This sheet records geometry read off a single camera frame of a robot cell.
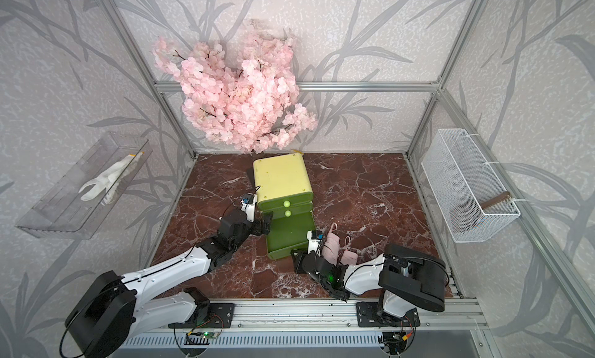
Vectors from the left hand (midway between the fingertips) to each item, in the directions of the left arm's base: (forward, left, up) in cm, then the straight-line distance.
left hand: (261, 210), depth 85 cm
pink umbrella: (-14, -32, -10) cm, 37 cm away
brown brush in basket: (-8, -69, +13) cm, 70 cm away
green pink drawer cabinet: (0, -9, +8) cm, 12 cm away
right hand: (-13, -11, -8) cm, 19 cm away
